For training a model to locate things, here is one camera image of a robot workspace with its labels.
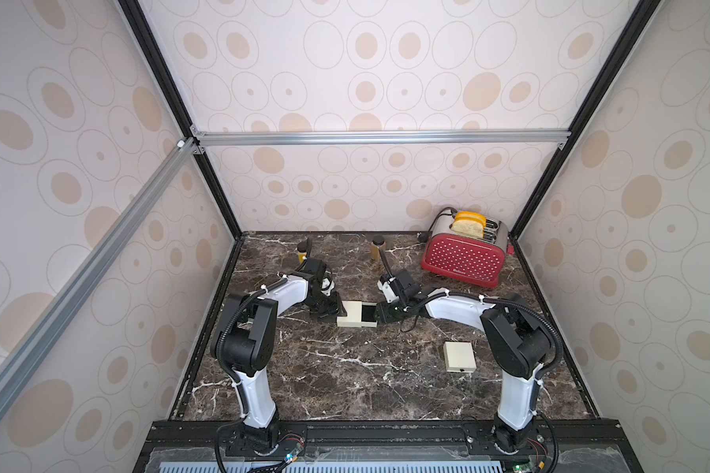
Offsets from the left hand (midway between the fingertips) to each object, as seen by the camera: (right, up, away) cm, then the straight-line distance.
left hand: (346, 311), depth 93 cm
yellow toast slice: (+40, +31, +2) cm, 51 cm away
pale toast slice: (+40, +26, +2) cm, 48 cm away
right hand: (+10, -3, +1) cm, 10 cm away
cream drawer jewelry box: (+4, -1, 0) cm, 4 cm away
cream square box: (+32, -11, -10) cm, 36 cm away
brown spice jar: (+11, +22, +13) cm, 28 cm away
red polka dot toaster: (+39, +17, +4) cm, 43 cm away
